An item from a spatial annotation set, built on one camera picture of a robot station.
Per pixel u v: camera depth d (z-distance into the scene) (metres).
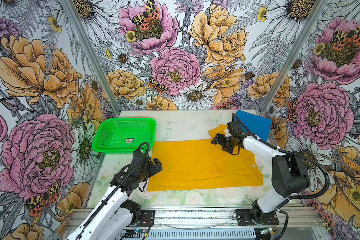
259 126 1.19
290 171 0.52
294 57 0.90
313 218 0.76
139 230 0.71
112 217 0.58
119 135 1.08
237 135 0.70
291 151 0.49
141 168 0.62
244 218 0.73
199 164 0.94
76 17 0.75
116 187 0.50
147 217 0.74
